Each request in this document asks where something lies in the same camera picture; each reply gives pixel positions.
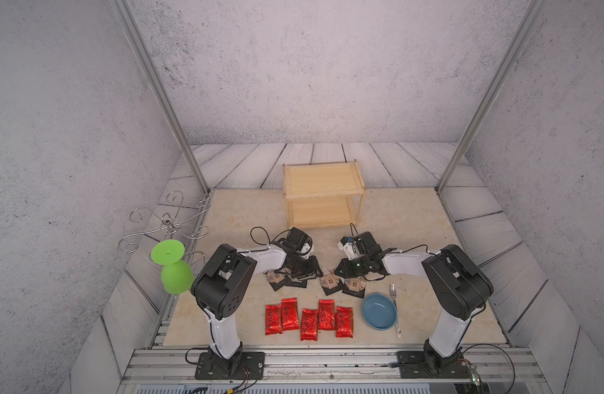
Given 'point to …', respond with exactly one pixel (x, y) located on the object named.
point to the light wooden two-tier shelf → (323, 194)
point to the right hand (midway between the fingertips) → (337, 272)
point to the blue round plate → (379, 311)
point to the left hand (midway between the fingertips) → (324, 276)
